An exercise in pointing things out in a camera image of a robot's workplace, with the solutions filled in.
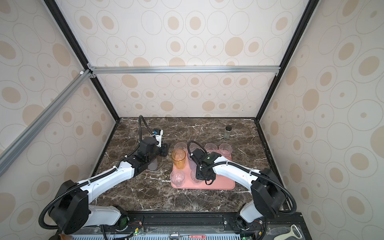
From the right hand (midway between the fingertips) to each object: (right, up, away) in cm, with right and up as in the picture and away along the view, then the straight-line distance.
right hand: (201, 176), depth 84 cm
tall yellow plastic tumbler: (-14, +10, +10) cm, 20 cm away
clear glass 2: (-5, +2, -4) cm, 7 cm away
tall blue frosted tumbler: (-5, +6, +3) cm, 8 cm away
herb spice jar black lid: (+19, +24, +19) cm, 36 cm away
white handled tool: (+42, -23, -14) cm, 50 cm away
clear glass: (-14, -2, +6) cm, 15 cm away
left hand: (-17, +21, -1) cm, 27 cm away
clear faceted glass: (-12, +16, +13) cm, 24 cm away
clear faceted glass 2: (+16, +14, +14) cm, 26 cm away
